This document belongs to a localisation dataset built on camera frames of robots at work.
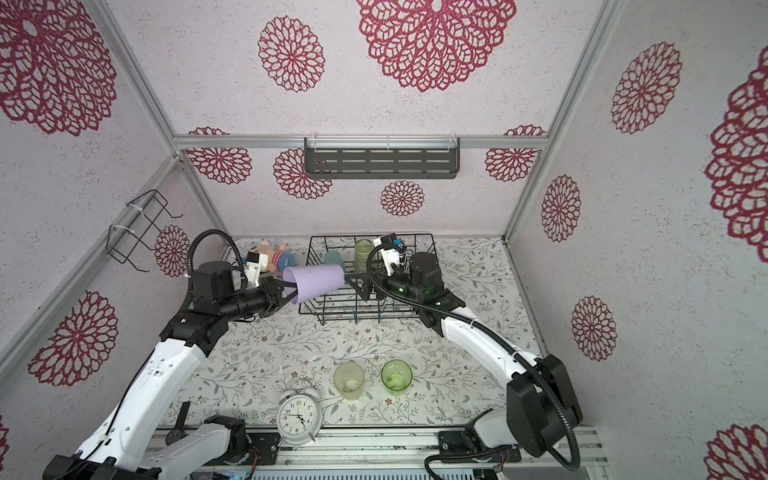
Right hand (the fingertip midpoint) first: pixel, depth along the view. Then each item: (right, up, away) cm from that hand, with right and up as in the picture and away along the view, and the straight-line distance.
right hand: (358, 266), depth 73 cm
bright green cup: (+10, -31, +12) cm, 35 cm away
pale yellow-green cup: (-4, -32, +12) cm, 34 cm away
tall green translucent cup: (-1, +6, +24) cm, 25 cm away
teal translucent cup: (-10, +3, +28) cm, 30 cm away
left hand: (-13, -6, -2) cm, 15 cm away
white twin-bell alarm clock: (-15, -38, +2) cm, 41 cm away
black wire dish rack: (+1, -7, -6) cm, 9 cm away
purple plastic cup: (-9, -3, -8) cm, 13 cm away
